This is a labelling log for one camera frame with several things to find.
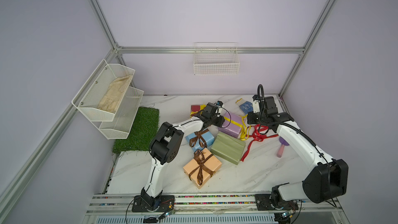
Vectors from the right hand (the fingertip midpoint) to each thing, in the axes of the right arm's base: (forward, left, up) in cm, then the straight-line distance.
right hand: (250, 118), depth 85 cm
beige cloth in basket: (+8, +73, +13) cm, 75 cm away
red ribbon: (-1, -9, -17) cm, 20 cm away
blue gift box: (-6, +24, -9) cm, 27 cm away
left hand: (+6, +14, -10) cm, 19 cm away
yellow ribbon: (-1, +1, -11) cm, 11 cm away
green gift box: (-12, +12, -12) cm, 21 cm away
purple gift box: (+3, +8, -11) cm, 14 cm away
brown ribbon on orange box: (-17, +29, -11) cm, 36 cm away
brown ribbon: (-9, +28, -9) cm, 31 cm away
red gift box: (+17, +32, -11) cm, 37 cm away
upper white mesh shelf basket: (+6, +79, +14) cm, 81 cm away
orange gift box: (-20, +21, -12) cm, 32 cm away
